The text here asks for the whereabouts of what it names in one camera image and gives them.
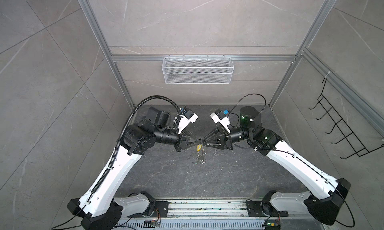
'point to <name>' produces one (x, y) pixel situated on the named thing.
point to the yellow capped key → (199, 147)
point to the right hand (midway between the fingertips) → (204, 142)
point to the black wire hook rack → (357, 146)
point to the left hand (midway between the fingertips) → (199, 139)
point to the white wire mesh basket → (198, 70)
